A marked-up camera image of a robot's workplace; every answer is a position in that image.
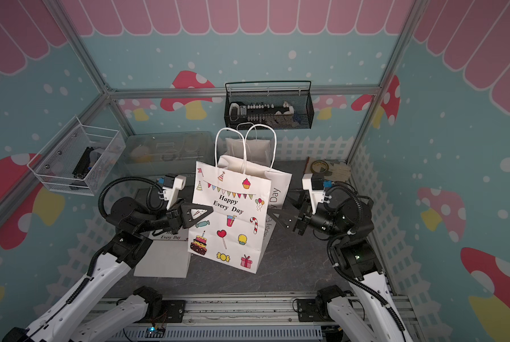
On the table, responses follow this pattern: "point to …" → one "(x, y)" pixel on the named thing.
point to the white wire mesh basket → (78, 159)
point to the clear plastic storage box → (159, 154)
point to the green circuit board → (153, 332)
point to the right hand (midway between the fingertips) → (274, 203)
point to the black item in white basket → (82, 166)
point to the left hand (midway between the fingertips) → (212, 215)
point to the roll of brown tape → (319, 167)
